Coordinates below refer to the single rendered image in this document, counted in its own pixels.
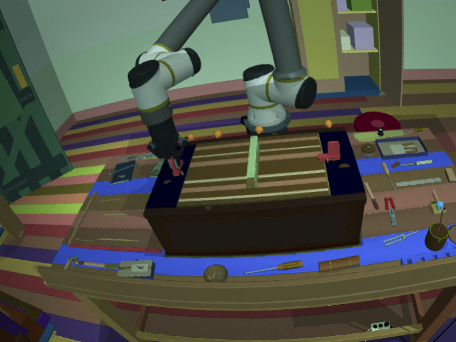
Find dark blue flat box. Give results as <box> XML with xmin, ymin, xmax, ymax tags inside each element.
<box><xmin>343</xmin><ymin>75</ymin><xmax>383</xmax><ymax>97</ymax></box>

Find pile of coloured boxes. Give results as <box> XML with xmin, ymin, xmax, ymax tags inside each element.
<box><xmin>0</xmin><ymin>298</ymin><xmax>59</xmax><ymax>342</ymax></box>

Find red handled pliers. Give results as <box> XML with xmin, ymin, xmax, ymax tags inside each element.
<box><xmin>383</xmin><ymin>196</ymin><xmax>398</xmax><ymax>227</ymax></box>

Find wooden frame leg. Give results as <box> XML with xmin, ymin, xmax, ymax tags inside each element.
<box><xmin>0</xmin><ymin>193</ymin><xmax>25</xmax><ymax>241</ymax></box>

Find brown handled small knife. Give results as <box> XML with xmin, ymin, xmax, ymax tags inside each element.
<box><xmin>390</xmin><ymin>159</ymin><xmax>434</xmax><ymax>169</ymax></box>

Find wooden shelf unit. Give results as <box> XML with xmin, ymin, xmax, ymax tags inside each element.
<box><xmin>289</xmin><ymin>0</ymin><xmax>406</xmax><ymax>107</ymax></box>

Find grey power strip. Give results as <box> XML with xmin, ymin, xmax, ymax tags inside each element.
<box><xmin>369</xmin><ymin>319</ymin><xmax>393</xmax><ymax>333</ymax></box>

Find wooden cleat strip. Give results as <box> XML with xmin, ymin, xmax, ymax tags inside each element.
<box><xmin>68</xmin><ymin>192</ymin><xmax>98</xmax><ymax>247</ymax></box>

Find striped wooden back panel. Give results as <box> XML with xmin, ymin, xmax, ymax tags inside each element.
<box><xmin>176</xmin><ymin>132</ymin><xmax>332</xmax><ymax>210</ymax></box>

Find grey flat box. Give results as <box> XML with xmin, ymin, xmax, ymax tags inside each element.
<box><xmin>117</xmin><ymin>259</ymin><xmax>155</xmax><ymax>279</ymax></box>

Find wooden handled hammer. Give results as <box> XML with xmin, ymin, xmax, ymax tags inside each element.
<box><xmin>63</xmin><ymin>255</ymin><xmax>121</xmax><ymax>271</ymax></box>

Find orange handled screwdriver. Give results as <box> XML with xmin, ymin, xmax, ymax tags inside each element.
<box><xmin>243</xmin><ymin>260</ymin><xmax>304</xmax><ymax>276</ymax></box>

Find blue wall poster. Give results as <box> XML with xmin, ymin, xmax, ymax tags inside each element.
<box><xmin>209</xmin><ymin>0</ymin><xmax>251</xmax><ymax>25</ymax></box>

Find grey thin rod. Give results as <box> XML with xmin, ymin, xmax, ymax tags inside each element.
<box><xmin>118</xmin><ymin>152</ymin><xmax>158</xmax><ymax>162</ymax></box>

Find round brown pad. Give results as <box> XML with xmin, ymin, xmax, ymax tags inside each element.
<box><xmin>203</xmin><ymin>263</ymin><xmax>229</xmax><ymax>284</ymax></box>

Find wooden handled chisel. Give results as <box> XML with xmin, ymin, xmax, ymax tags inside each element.
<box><xmin>362</xmin><ymin>181</ymin><xmax>380</xmax><ymax>211</ymax></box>
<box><xmin>381</xmin><ymin>161</ymin><xmax>397</xmax><ymax>190</ymax></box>

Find grey steel ruler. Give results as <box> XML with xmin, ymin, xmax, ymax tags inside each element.
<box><xmin>394</xmin><ymin>176</ymin><xmax>443</xmax><ymax>189</ymax></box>

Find dark red disc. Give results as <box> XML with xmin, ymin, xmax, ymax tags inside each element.
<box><xmin>353</xmin><ymin>110</ymin><xmax>402</xmax><ymax>133</ymax></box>

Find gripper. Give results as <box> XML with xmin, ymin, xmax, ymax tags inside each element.
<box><xmin>145</xmin><ymin>114</ymin><xmax>190</xmax><ymax>169</ymax></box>

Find dark brown harmonium body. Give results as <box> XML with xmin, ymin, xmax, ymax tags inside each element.
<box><xmin>143</xmin><ymin>128</ymin><xmax>368</xmax><ymax>256</ymax></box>

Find grey metal tuning fork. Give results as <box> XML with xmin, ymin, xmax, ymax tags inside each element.
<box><xmin>382</xmin><ymin>230</ymin><xmax>419</xmax><ymax>248</ymax></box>

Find blue tray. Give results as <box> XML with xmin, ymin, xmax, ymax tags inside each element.
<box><xmin>375</xmin><ymin>136</ymin><xmax>430</xmax><ymax>160</ymax></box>

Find dark blue notebook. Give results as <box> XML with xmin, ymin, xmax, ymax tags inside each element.
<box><xmin>109</xmin><ymin>159</ymin><xmax>138</xmax><ymax>186</ymax></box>

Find green flat strip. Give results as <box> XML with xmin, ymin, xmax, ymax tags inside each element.
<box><xmin>353</xmin><ymin>130</ymin><xmax>406</xmax><ymax>142</ymax></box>

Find red cleat bar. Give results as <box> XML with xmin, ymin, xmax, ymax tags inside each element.
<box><xmin>68</xmin><ymin>242</ymin><xmax>164</xmax><ymax>254</ymax></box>

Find brown wooden roll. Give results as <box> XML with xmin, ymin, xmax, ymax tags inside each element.
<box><xmin>317</xmin><ymin>254</ymin><xmax>361</xmax><ymax>274</ymax></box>

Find wooden workbench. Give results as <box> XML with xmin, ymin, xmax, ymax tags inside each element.
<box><xmin>37</xmin><ymin>113</ymin><xmax>456</xmax><ymax>342</ymax></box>

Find brown pot with stick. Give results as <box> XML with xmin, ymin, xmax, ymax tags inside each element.
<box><xmin>424</xmin><ymin>209</ymin><xmax>451</xmax><ymax>253</ymax></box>

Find blue tool rack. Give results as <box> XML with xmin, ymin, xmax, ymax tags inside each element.
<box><xmin>400</xmin><ymin>251</ymin><xmax>456</xmax><ymax>267</ymax></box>

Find wooden stand with blue ball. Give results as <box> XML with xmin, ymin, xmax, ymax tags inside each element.
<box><xmin>430</xmin><ymin>188</ymin><xmax>449</xmax><ymax>216</ymax></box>

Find green cupboard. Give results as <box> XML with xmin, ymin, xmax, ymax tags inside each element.
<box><xmin>0</xmin><ymin>9</ymin><xmax>75</xmax><ymax>206</ymax></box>

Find pale green box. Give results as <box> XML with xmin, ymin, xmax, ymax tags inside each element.
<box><xmin>339</xmin><ymin>28</ymin><xmax>353</xmax><ymax>52</ymax></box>

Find grey green square plate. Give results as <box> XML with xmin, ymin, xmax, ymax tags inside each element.
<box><xmin>148</xmin><ymin>158</ymin><xmax>167</xmax><ymax>178</ymax></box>

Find large lavender box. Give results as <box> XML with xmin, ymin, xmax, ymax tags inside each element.
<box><xmin>345</xmin><ymin>20</ymin><xmax>376</xmax><ymax>51</ymax></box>

